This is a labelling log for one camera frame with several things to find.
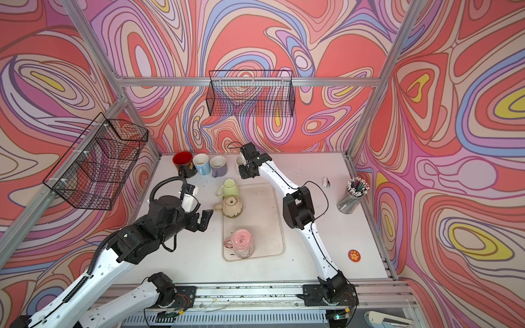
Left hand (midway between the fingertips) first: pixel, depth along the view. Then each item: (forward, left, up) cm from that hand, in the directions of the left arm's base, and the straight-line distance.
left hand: (204, 206), depth 71 cm
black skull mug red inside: (+34, +20, -13) cm, 41 cm away
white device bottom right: (-31, -59, -21) cm, 70 cm away
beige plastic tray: (+9, -20, -25) cm, 33 cm away
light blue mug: (+36, +12, -15) cm, 41 cm away
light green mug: (+18, -5, -14) cm, 23 cm away
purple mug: (+34, +3, -17) cm, 38 cm away
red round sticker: (-10, -58, -23) cm, 63 cm away
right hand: (+28, -13, -17) cm, 35 cm away
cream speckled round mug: (+9, -7, -15) cm, 19 cm away
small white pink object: (+27, -54, -22) cm, 64 cm away
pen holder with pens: (+13, -60, -8) cm, 62 cm away
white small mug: (+32, -9, -10) cm, 35 cm away
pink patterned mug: (-9, -13, -12) cm, 20 cm away
